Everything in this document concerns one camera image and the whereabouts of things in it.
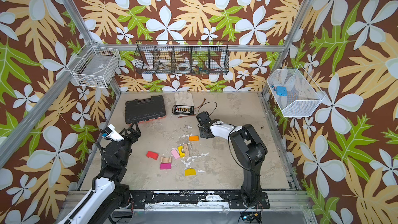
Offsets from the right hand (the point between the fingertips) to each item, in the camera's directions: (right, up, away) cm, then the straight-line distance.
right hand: (205, 131), depth 99 cm
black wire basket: (-15, +48, 0) cm, 50 cm away
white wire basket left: (-63, +39, -12) cm, 75 cm away
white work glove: (-15, +23, +16) cm, 32 cm away
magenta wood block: (-23, -18, -12) cm, 32 cm away
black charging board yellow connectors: (-14, +14, +9) cm, 22 cm away
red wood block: (-31, -12, -10) cm, 35 cm away
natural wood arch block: (-23, -14, -12) cm, 30 cm away
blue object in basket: (+42, +25, -13) cm, 51 cm away
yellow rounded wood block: (-9, -19, -18) cm, 27 cm away
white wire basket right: (+49, +24, -15) cm, 56 cm away
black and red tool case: (-45, +12, +6) cm, 47 cm away
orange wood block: (-7, -4, -3) cm, 9 cm away
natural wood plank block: (-12, -10, -8) cm, 17 cm away
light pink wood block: (-18, -11, -10) cm, 24 cm away
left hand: (-39, +8, -21) cm, 45 cm away
